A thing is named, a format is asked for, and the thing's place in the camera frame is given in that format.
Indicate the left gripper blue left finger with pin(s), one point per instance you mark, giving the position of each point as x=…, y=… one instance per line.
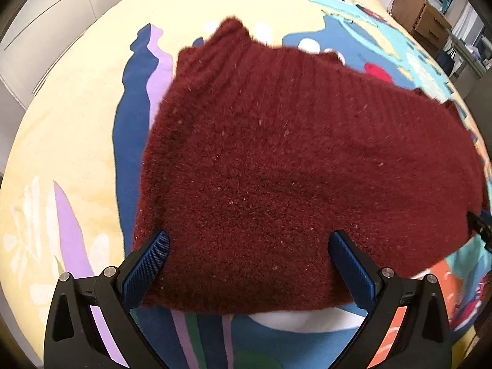
x=72, y=339

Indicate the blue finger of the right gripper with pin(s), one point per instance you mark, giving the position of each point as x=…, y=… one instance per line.
x=482, y=225

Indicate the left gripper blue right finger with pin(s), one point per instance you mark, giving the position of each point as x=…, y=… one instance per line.
x=423, y=339

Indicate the dark red knitted sweater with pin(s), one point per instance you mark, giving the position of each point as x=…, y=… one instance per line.
x=258, y=154

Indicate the dark blue hanging bag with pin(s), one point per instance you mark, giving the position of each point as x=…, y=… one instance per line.
x=449, y=60

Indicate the wooden drawer cabinet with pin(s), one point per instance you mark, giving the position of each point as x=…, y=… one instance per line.
x=423, y=22

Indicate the white wardrobe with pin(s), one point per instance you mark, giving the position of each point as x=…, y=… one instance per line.
x=39, y=34

